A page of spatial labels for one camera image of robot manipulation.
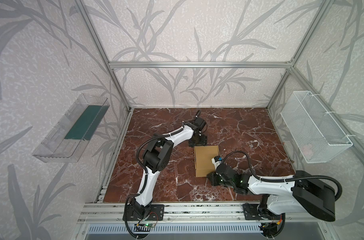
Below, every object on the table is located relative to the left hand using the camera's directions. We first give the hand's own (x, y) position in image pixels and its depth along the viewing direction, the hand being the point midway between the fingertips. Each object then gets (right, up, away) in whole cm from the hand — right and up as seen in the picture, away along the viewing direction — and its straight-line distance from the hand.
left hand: (204, 140), depth 97 cm
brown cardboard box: (-2, -11, -12) cm, 17 cm away
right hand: (0, -16, -12) cm, 20 cm away
